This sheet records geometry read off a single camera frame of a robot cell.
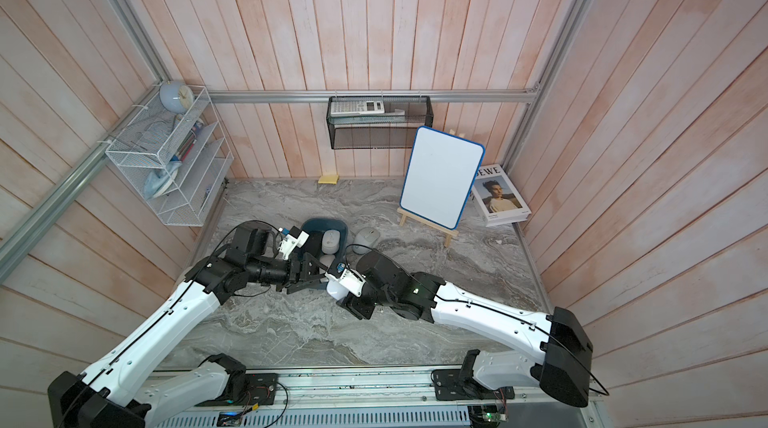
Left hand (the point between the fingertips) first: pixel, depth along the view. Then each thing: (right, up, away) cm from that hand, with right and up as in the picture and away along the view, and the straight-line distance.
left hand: (322, 282), depth 69 cm
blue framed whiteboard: (+31, +27, +14) cm, 43 cm away
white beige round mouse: (+9, +7, +30) cm, 32 cm away
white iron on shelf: (-47, +26, +11) cm, 55 cm away
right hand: (+5, -3, +4) cm, 7 cm away
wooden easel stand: (+35, +10, +26) cm, 45 cm away
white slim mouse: (+3, -2, +1) cm, 4 cm away
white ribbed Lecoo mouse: (-3, +6, +29) cm, 29 cm away
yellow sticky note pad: (-7, +29, +52) cm, 60 cm away
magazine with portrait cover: (+58, +21, +41) cm, 74 cm away
